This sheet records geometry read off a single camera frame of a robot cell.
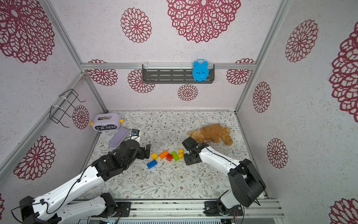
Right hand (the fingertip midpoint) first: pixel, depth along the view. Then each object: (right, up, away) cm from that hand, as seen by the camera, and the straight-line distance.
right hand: (188, 158), depth 88 cm
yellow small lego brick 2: (-5, +1, +5) cm, 7 cm away
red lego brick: (-12, 0, +2) cm, 12 cm away
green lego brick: (-8, 0, +5) cm, 9 cm away
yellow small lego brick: (-5, +4, +7) cm, 9 cm away
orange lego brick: (-17, +1, +5) cm, 17 cm away
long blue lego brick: (-24, -4, +1) cm, 24 cm away
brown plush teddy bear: (+19, +16, +7) cm, 26 cm away
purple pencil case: (-50, +12, +14) cm, 53 cm away
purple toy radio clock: (-58, +23, +13) cm, 64 cm away
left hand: (-26, +11, -12) cm, 31 cm away
